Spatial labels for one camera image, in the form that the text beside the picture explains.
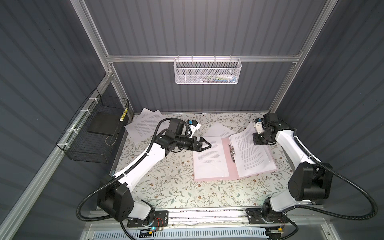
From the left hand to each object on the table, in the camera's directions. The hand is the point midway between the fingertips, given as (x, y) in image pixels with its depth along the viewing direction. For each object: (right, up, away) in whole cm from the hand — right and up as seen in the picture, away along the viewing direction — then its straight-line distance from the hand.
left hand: (206, 145), depth 74 cm
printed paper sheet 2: (+27, -10, +13) cm, 32 cm away
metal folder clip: (+19, -7, +21) cm, 29 cm away
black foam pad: (-51, +11, +1) cm, 52 cm away
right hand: (+33, +1, +13) cm, 35 cm away
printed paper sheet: (+5, -13, +20) cm, 24 cm away
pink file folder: (+18, -10, +21) cm, 30 cm away
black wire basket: (-57, +5, -1) cm, 57 cm away
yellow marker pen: (-45, +16, +7) cm, 48 cm away
